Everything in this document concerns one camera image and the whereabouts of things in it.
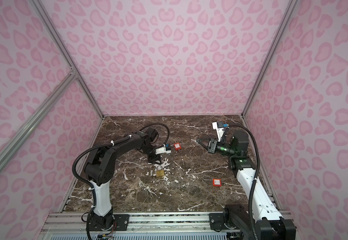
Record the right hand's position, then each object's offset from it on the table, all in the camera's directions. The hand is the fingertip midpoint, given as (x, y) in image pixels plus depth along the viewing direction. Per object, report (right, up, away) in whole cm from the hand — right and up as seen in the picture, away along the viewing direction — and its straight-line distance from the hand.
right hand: (199, 141), depth 69 cm
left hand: (-21, -12, +24) cm, 34 cm away
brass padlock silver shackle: (-21, -21, +22) cm, 37 cm away
